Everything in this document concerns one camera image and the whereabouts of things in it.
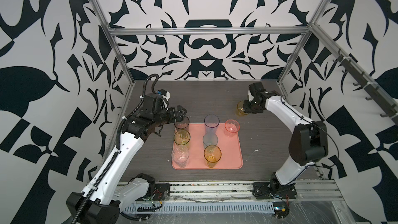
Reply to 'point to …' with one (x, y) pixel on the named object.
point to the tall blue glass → (211, 122)
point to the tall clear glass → (180, 155)
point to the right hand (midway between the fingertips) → (248, 107)
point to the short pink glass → (231, 127)
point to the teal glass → (210, 139)
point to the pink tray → (231, 148)
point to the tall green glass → (182, 137)
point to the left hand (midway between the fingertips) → (179, 109)
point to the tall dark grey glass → (183, 125)
